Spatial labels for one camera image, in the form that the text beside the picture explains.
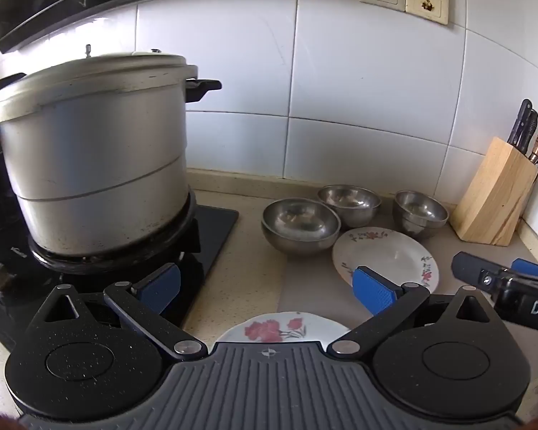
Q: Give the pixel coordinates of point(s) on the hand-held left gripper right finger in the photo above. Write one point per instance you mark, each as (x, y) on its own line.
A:
(372, 291)

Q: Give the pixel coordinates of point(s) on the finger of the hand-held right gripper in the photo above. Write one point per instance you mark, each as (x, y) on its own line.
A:
(533, 268)
(470, 266)

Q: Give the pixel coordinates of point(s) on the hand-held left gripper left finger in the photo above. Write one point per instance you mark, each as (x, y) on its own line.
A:
(159, 289)

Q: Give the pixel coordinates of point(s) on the white plate small flowers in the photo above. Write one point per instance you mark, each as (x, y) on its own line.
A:
(385, 255)

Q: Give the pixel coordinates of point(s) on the stainless steel bowl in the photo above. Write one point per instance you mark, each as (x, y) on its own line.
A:
(421, 206)
(354, 215)
(296, 233)
(419, 232)

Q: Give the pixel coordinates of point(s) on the white plate large pink flowers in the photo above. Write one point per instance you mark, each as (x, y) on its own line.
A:
(269, 329)

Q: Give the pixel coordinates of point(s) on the black burner grate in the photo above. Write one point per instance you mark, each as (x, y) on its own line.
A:
(116, 263)

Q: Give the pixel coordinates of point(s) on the grey silicone mat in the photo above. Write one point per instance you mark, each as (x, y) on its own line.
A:
(309, 286)

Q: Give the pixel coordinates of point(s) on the wooden knife block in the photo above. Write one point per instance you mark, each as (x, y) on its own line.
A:
(493, 197)

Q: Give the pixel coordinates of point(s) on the black glass gas stove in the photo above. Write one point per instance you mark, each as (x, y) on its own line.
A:
(217, 237)

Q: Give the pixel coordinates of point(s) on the silver pressure cooker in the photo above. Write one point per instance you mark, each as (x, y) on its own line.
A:
(94, 152)

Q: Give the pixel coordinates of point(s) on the bronze stove knob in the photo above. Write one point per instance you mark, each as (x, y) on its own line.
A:
(0, 280)

